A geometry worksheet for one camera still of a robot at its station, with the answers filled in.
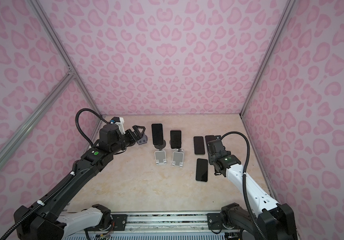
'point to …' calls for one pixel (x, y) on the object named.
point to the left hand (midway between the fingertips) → (141, 128)
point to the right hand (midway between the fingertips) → (219, 154)
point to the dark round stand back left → (160, 146)
